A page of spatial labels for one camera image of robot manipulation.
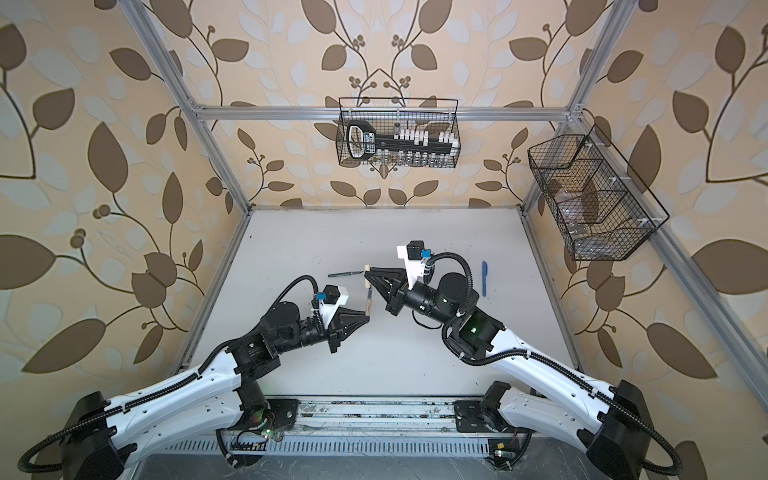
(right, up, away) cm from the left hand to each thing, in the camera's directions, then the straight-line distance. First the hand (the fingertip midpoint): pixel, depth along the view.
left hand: (368, 316), depth 68 cm
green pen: (-11, +6, +34) cm, 37 cm away
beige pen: (0, +1, 0) cm, 1 cm away
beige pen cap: (0, +8, -5) cm, 10 cm away
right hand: (+1, +10, -6) cm, 12 cm away
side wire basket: (+58, +27, +6) cm, 64 cm away
